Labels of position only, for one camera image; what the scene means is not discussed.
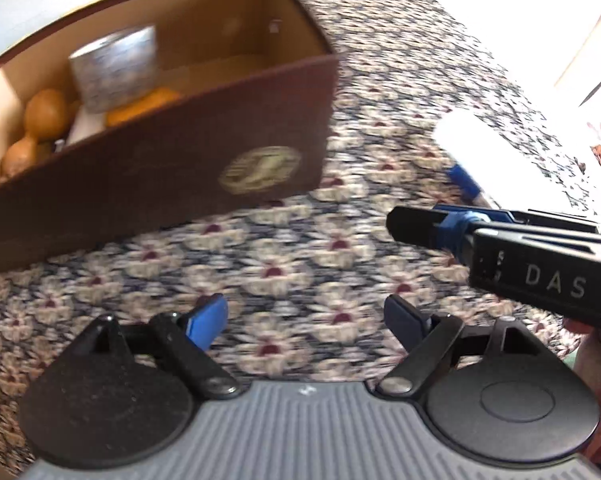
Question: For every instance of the brown cardboard box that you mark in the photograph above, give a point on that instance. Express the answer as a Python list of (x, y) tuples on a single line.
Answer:
[(155, 170)]

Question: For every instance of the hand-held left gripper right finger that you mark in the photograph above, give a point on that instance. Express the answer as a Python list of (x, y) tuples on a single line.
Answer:
[(400, 317)]

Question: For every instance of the clear plastic case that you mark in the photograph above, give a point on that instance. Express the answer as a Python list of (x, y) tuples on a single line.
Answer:
[(500, 160)]

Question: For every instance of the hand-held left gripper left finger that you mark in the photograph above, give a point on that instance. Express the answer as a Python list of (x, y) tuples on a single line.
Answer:
[(208, 317)]

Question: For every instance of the orange fruit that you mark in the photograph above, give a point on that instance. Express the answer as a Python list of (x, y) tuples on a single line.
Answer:
[(140, 107)]

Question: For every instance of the white flat box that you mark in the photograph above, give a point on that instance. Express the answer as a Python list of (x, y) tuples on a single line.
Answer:
[(85, 125)]

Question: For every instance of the person's right hand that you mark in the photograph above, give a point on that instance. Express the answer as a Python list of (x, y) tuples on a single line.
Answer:
[(600, 360)]

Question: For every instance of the floral patterned tablecloth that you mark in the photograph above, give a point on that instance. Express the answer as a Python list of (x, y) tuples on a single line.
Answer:
[(280, 270)]

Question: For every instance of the blue marker pen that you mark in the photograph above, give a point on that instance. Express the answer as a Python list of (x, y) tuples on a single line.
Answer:
[(464, 180)]

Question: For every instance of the wooden gourd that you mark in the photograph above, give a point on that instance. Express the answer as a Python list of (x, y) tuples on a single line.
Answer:
[(43, 112)]

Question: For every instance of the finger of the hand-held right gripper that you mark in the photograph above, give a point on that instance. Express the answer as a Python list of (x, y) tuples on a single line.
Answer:
[(415, 227), (500, 216)]

